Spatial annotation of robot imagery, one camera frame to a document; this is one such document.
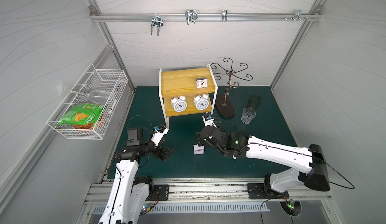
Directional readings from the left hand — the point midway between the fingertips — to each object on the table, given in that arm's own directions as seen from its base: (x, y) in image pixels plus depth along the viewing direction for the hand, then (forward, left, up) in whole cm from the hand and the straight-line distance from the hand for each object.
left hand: (168, 144), depth 75 cm
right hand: (+5, -18, +6) cm, 20 cm away
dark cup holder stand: (+35, -34, -13) cm, 51 cm away
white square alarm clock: (+2, -16, -10) cm, 18 cm away
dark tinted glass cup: (+31, -51, -1) cm, 59 cm away
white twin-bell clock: (+20, -4, +8) cm, 22 cm away
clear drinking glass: (+28, -49, -11) cm, 57 cm away
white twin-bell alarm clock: (+22, -17, +8) cm, 29 cm away
